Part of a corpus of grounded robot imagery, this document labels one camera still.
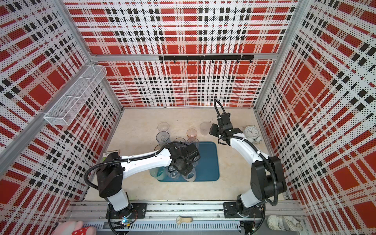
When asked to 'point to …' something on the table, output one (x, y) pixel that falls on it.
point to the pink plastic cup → (192, 133)
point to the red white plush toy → (73, 227)
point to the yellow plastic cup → (158, 147)
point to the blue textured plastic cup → (163, 137)
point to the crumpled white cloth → (284, 223)
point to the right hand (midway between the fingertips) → (215, 129)
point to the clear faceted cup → (179, 139)
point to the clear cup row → (175, 175)
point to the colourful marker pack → (105, 154)
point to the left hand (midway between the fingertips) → (186, 169)
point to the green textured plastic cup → (161, 173)
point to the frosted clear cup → (191, 176)
